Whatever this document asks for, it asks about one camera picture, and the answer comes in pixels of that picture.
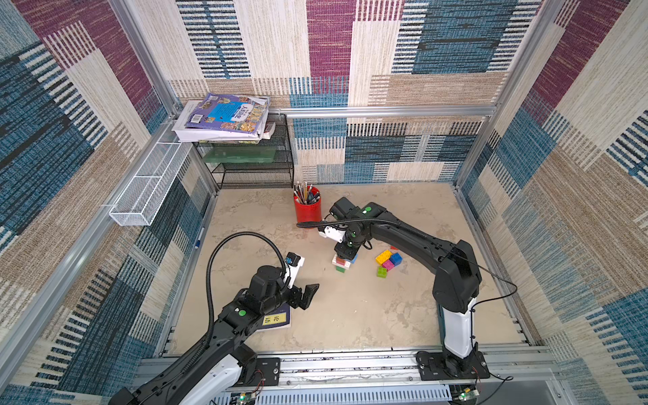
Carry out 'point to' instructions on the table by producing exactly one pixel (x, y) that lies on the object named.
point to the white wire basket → (143, 199)
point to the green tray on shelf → (240, 154)
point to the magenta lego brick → (388, 265)
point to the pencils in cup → (302, 194)
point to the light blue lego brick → (353, 261)
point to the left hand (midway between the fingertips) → (307, 278)
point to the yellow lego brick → (383, 256)
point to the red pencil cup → (311, 212)
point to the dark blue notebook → (278, 317)
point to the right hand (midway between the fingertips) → (349, 251)
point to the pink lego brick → (341, 263)
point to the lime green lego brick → (381, 272)
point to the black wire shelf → (267, 164)
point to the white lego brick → (334, 261)
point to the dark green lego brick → (341, 269)
